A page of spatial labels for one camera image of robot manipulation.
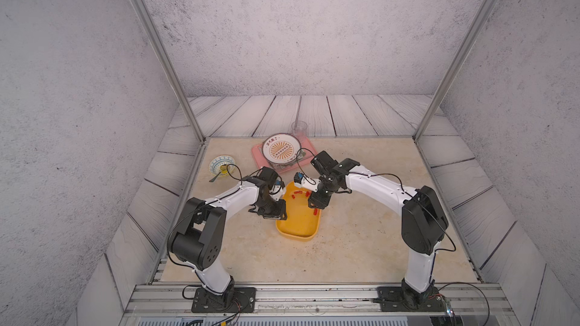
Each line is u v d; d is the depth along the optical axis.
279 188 0.79
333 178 0.65
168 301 0.76
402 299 0.65
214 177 0.99
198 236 0.46
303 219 0.87
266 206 0.76
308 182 0.76
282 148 1.15
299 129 1.20
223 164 1.08
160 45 0.87
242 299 0.73
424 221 0.49
